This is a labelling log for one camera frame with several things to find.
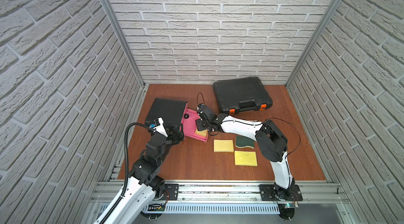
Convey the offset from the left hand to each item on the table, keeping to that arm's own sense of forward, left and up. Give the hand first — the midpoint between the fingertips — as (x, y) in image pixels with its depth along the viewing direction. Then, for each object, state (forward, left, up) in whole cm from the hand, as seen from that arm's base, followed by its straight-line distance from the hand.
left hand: (179, 124), depth 75 cm
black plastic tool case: (+33, -43, -14) cm, 56 cm away
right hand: (+10, -11, -15) cm, 21 cm away
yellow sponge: (-11, -35, -18) cm, 41 cm away
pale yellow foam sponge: (+2, -11, -14) cm, 18 cm away
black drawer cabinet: (+10, +5, -3) cm, 11 cm away
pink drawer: (+7, -2, -6) cm, 9 cm away
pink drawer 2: (+8, -4, -14) cm, 17 cm away
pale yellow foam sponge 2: (-3, -24, -19) cm, 30 cm away
